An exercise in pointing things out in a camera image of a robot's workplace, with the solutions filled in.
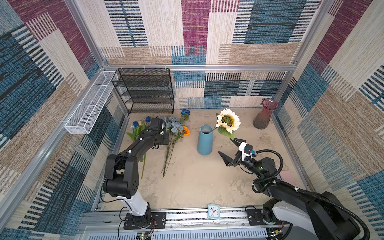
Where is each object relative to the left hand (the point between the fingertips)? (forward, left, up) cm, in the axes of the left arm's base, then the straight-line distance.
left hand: (164, 136), depth 94 cm
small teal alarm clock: (-40, -27, -8) cm, 49 cm away
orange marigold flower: (+9, -13, -6) cm, 16 cm away
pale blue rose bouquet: (+9, -5, 0) cm, 10 cm away
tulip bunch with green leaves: (+11, +20, -5) cm, 23 cm away
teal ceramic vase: (-7, -25, +6) cm, 26 cm away
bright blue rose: (+23, -13, -4) cm, 27 cm away
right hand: (-15, -33, +14) cm, 39 cm away
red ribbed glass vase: (+13, -65, 0) cm, 66 cm away
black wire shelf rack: (+37, +16, +7) cm, 41 cm away
